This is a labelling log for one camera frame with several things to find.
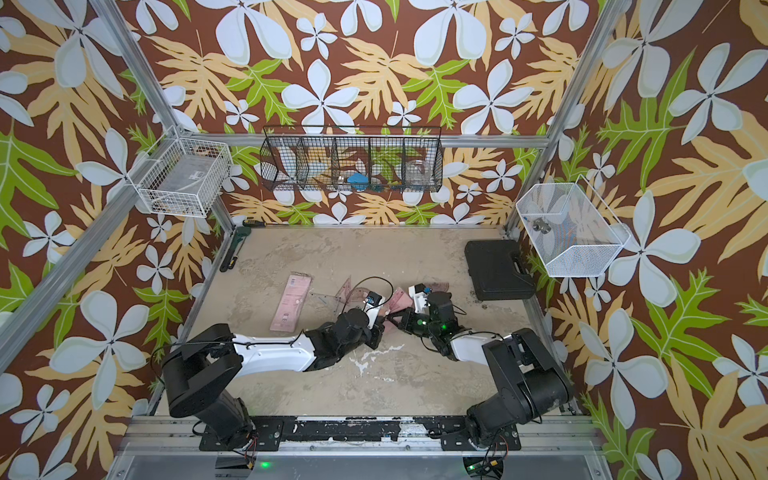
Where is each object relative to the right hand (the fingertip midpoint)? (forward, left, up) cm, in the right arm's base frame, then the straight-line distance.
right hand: (386, 316), depth 87 cm
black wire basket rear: (+46, +11, +24) cm, 53 cm away
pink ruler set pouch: (+9, +32, -7) cm, 34 cm away
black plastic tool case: (+21, -40, -5) cm, 45 cm away
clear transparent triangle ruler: (+10, +23, -7) cm, 26 cm away
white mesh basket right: (+17, -53, +19) cm, 59 cm away
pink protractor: (+16, -19, -8) cm, 26 cm away
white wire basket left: (+31, +60, +27) cm, 73 cm away
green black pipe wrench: (+38, +59, -5) cm, 70 cm away
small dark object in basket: (+19, -44, +19) cm, 52 cm away
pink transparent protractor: (+13, +9, -8) cm, 18 cm away
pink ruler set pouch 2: (+3, -4, +5) cm, 6 cm away
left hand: (-1, 0, +2) cm, 2 cm away
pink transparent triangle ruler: (+13, +15, -8) cm, 21 cm away
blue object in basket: (+38, +9, +20) cm, 44 cm away
